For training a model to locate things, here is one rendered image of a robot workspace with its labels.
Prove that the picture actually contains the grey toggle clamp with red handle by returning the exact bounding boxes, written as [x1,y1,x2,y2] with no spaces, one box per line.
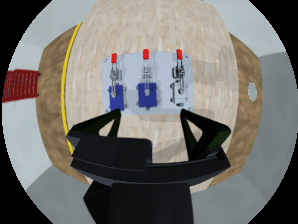
[109,53,122,98]

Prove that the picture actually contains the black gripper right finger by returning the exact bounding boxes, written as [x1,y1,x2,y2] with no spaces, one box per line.
[180,108,231,161]

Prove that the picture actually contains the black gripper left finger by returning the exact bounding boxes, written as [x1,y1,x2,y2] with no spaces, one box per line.
[70,108,121,137]

